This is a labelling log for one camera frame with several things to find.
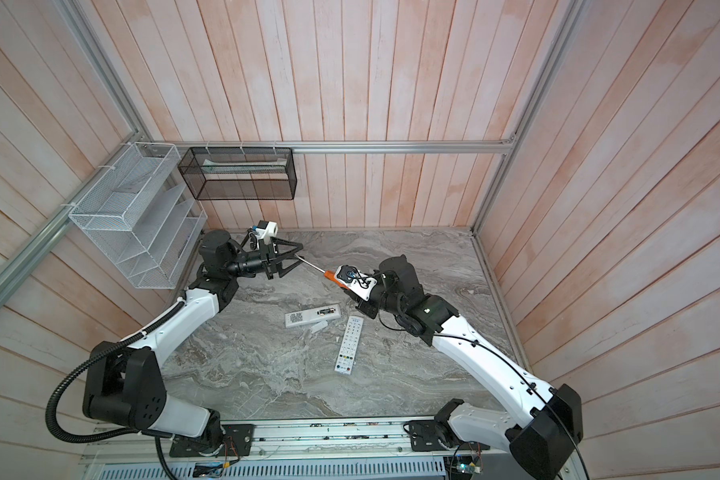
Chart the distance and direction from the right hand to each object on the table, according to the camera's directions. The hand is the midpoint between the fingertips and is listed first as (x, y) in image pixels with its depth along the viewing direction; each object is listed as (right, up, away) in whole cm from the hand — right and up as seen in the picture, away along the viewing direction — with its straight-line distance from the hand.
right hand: (352, 282), depth 74 cm
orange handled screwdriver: (-6, +2, -1) cm, 7 cm away
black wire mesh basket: (-40, +37, +30) cm, 62 cm away
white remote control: (-13, -12, +21) cm, 27 cm away
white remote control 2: (-1, -20, +14) cm, 25 cm away
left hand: (-12, +6, -3) cm, 14 cm away
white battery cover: (-11, -16, +19) cm, 27 cm away
